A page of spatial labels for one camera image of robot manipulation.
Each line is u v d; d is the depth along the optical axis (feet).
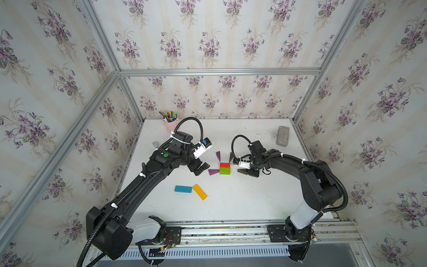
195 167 2.18
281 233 2.36
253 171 2.68
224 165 3.14
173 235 2.38
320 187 1.53
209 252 2.51
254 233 2.46
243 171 2.75
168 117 3.49
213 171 3.05
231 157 3.14
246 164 2.70
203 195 2.82
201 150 2.14
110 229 1.20
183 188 2.84
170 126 3.57
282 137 3.52
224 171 3.06
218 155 3.23
